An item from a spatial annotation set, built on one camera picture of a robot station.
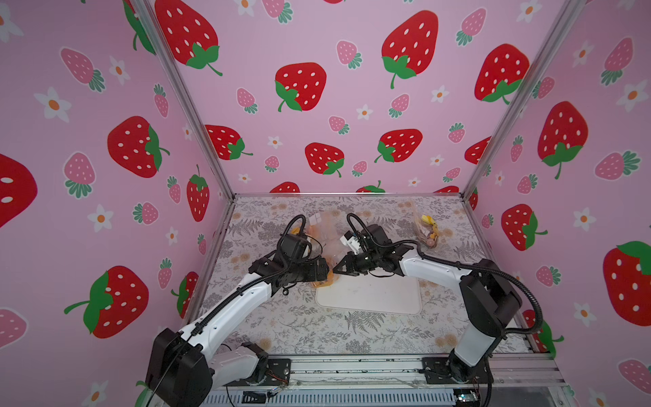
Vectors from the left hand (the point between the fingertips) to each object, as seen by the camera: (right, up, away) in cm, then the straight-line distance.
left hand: (319, 269), depth 82 cm
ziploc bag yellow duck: (0, +14, +19) cm, 23 cm away
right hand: (+4, -2, -1) cm, 4 cm away
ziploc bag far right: (+42, +12, +16) cm, 46 cm away
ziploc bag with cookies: (+1, +8, -14) cm, 17 cm away
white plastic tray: (+16, -10, +8) cm, 21 cm away
